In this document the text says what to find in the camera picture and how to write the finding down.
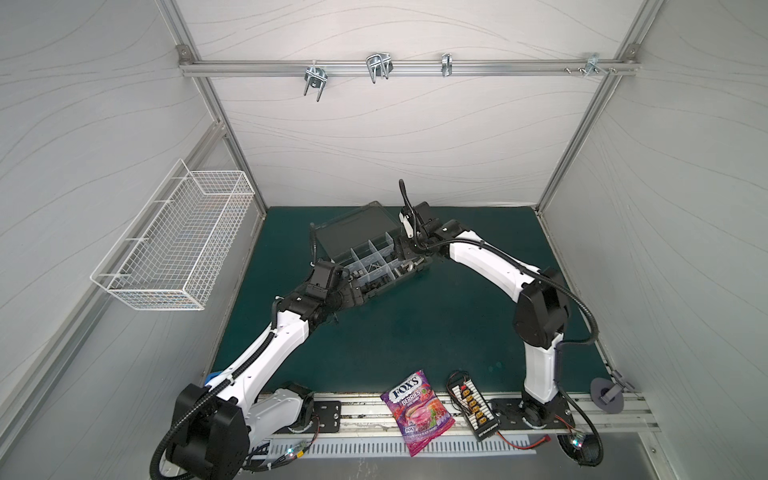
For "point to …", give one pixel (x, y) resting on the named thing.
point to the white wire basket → (172, 254)
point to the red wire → (546, 438)
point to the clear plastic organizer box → (363, 240)
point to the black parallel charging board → (477, 408)
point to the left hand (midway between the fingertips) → (352, 288)
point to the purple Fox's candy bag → (417, 413)
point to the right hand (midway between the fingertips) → (409, 238)
